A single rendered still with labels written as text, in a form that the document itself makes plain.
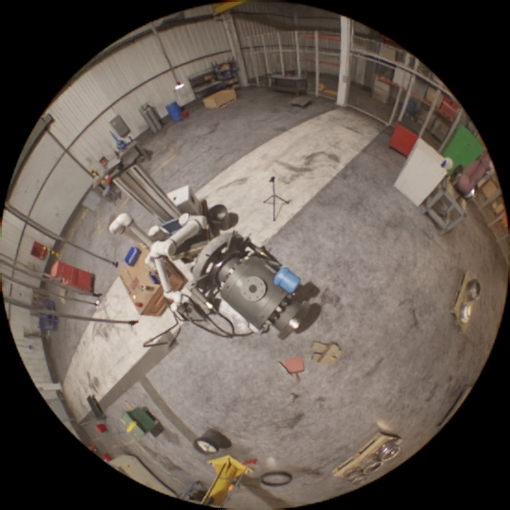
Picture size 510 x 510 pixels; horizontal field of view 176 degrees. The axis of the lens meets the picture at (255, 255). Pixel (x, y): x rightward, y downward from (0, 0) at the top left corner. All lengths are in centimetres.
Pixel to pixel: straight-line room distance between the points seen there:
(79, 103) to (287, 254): 952
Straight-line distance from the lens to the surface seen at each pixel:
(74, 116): 925
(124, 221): 188
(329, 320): 239
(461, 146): 701
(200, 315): 257
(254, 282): 141
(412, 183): 404
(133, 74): 937
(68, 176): 958
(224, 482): 365
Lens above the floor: 229
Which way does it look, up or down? 68 degrees down
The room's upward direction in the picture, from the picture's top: 25 degrees counter-clockwise
